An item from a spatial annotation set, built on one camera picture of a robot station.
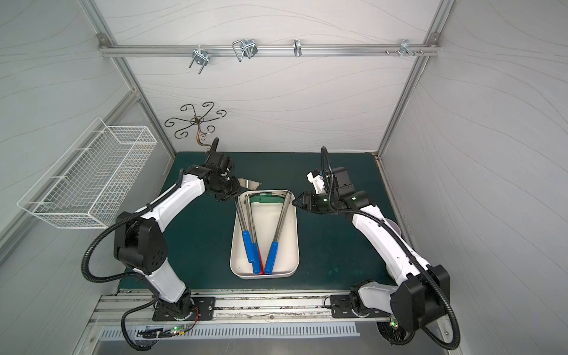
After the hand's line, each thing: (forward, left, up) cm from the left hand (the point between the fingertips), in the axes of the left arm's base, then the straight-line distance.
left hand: (242, 192), depth 88 cm
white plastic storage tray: (-5, -9, -13) cm, 16 cm away
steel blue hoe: (-23, -13, -9) cm, 28 cm away
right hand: (-9, -22, +7) cm, 25 cm away
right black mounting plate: (-37, -37, -14) cm, 54 cm away
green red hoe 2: (+3, -9, -9) cm, 13 cm away
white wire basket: (-12, +44, +17) cm, 49 cm away
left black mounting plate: (-39, +9, -14) cm, 42 cm away
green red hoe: (-27, -10, -11) cm, 31 cm away
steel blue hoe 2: (-18, -14, -8) cm, 24 cm away
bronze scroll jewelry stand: (+24, +20, +17) cm, 36 cm away
